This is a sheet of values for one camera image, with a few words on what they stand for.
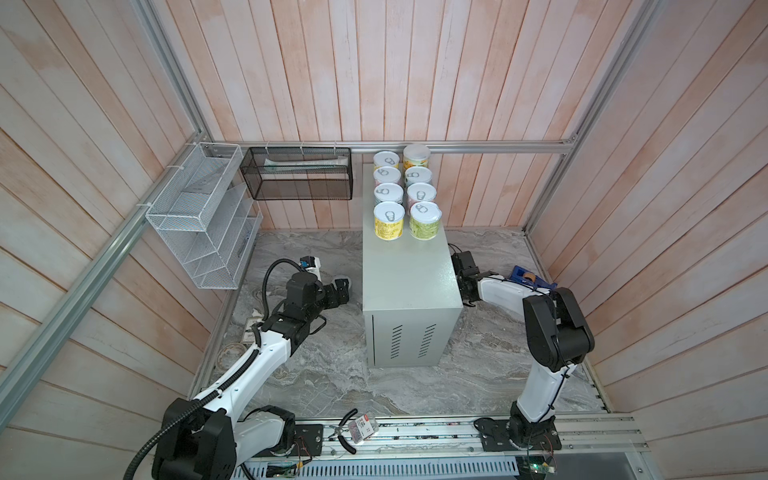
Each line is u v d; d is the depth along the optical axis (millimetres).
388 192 734
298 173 1060
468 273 786
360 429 733
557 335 522
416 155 814
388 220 673
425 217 677
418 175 780
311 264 726
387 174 785
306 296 611
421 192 730
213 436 389
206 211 735
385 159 817
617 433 762
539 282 1008
